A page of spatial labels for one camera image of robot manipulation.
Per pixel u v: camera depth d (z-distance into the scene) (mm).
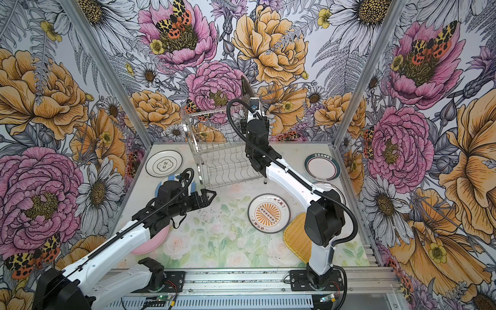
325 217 465
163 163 1122
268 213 917
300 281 733
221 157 1088
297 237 848
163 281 716
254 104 619
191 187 596
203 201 714
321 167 1145
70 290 390
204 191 717
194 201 707
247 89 726
